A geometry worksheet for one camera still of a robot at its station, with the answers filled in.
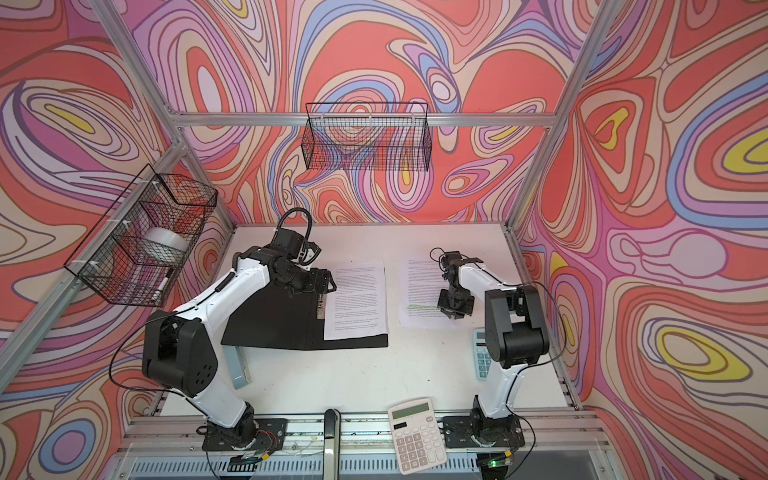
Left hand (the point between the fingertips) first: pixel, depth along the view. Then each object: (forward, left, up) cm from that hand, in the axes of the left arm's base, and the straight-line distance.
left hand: (325, 285), depth 87 cm
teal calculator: (-17, -45, -11) cm, 50 cm away
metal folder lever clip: (-3, +4, -13) cm, 14 cm away
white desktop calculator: (-37, -25, -11) cm, 46 cm away
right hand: (-5, -39, -12) cm, 42 cm away
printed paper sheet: (0, -9, -13) cm, 15 cm away
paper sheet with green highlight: (+9, -30, -12) cm, 34 cm away
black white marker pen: (-10, +37, +12) cm, 41 cm away
